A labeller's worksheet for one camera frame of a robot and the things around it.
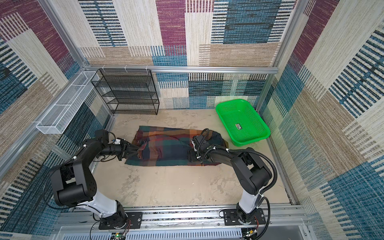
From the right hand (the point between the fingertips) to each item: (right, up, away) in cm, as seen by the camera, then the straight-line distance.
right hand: (193, 158), depth 93 cm
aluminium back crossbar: (+49, +55, +4) cm, 74 cm away
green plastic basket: (+35, +22, +18) cm, 46 cm away
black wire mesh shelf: (-48, +45, +18) cm, 68 cm away
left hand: (-31, +8, -8) cm, 33 cm away
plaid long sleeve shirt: (-15, +7, +1) cm, 16 cm away
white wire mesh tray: (-64, +22, -23) cm, 71 cm away
